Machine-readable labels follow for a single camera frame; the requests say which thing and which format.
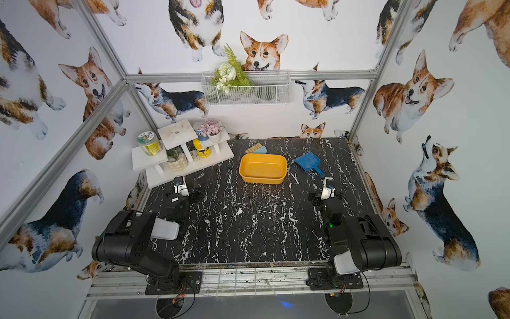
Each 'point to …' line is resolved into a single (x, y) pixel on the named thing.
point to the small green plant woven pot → (176, 159)
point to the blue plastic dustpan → (309, 162)
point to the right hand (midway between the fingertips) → (329, 181)
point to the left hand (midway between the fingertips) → (184, 179)
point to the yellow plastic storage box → (263, 169)
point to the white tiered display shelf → (156, 167)
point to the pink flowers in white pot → (211, 128)
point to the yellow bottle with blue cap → (201, 135)
